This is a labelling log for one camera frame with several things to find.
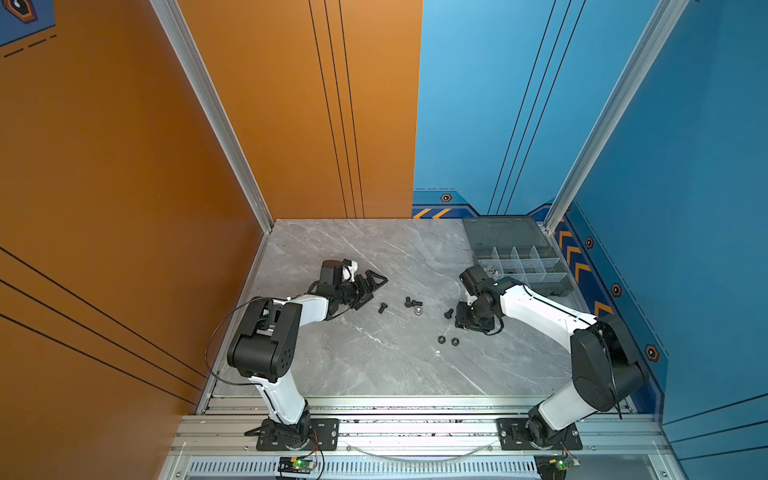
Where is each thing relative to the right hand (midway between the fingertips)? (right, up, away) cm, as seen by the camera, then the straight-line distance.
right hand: (458, 325), depth 88 cm
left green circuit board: (-40, -28, -19) cm, 53 cm away
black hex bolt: (-23, +3, +8) cm, 25 cm away
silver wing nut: (+14, +15, +14) cm, 25 cm away
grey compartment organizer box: (+25, +23, +17) cm, 38 cm away
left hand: (-23, +11, +5) cm, 26 cm away
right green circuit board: (+21, -27, -19) cm, 39 cm away
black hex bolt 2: (-2, +2, +5) cm, 6 cm away
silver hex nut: (-11, +3, +8) cm, 14 cm away
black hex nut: (-5, -5, +1) cm, 7 cm away
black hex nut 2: (-1, -5, +1) cm, 5 cm away
